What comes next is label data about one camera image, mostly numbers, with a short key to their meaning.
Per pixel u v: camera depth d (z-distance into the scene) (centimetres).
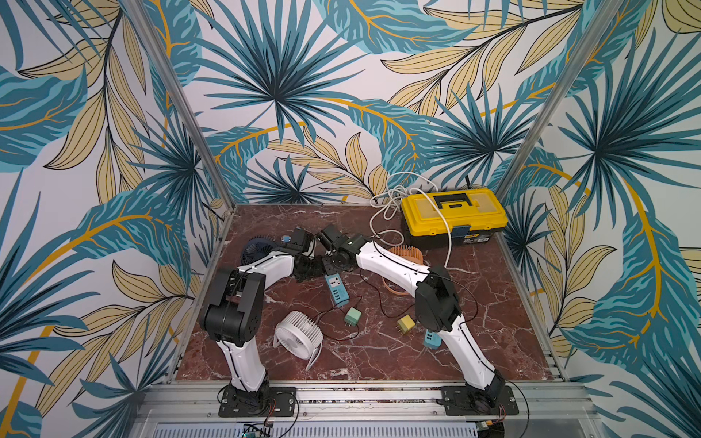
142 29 70
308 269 83
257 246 93
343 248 69
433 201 97
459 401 74
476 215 96
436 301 57
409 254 95
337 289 92
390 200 114
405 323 84
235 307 49
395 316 88
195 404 74
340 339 84
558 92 84
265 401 65
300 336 72
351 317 86
